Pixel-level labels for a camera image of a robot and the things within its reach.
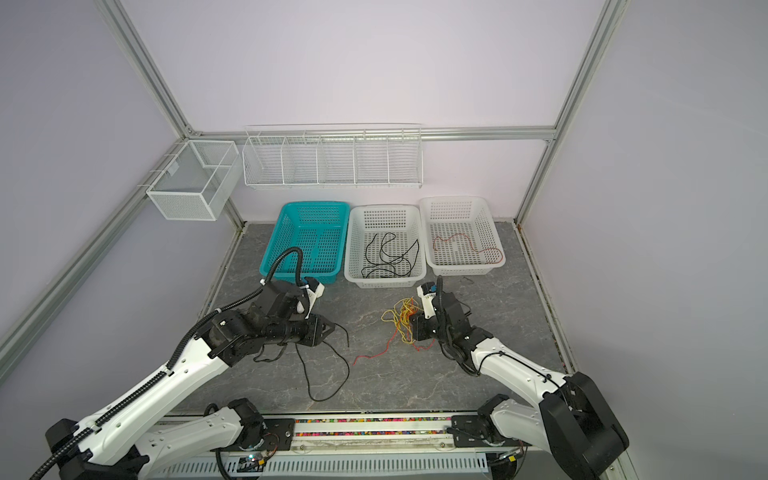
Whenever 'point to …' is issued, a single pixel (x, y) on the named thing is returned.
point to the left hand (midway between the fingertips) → (329, 332)
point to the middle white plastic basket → (385, 246)
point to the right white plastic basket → (461, 237)
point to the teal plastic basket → (320, 229)
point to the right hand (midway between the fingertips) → (411, 318)
